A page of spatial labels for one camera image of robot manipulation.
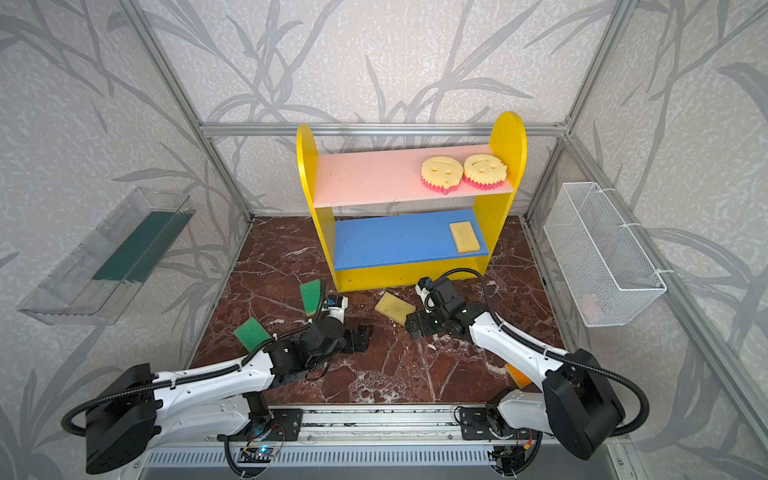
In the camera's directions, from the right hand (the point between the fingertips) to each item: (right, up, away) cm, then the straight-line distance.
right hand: (419, 311), depth 86 cm
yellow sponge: (-8, 0, +8) cm, 11 cm away
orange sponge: (+27, -17, -6) cm, 32 cm away
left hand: (-15, -1, -4) cm, 16 cm away
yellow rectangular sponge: (+15, +22, +8) cm, 28 cm away
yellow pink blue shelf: (-11, +26, +13) cm, 31 cm away
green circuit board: (-41, -32, -14) cm, 54 cm away
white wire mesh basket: (+37, +15, -24) cm, 47 cm away
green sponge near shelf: (-35, +3, +10) cm, 37 cm away
